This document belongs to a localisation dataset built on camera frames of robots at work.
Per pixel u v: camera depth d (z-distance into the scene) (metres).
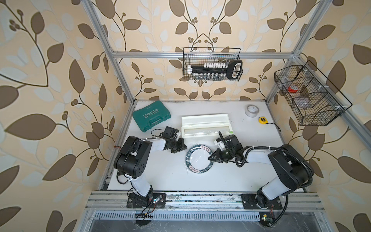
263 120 1.05
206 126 0.97
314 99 0.73
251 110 1.13
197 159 0.87
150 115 1.06
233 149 0.73
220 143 0.86
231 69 0.84
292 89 0.81
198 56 0.91
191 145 0.94
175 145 0.83
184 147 0.92
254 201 0.72
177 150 0.86
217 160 0.79
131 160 0.49
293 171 0.46
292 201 0.71
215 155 0.82
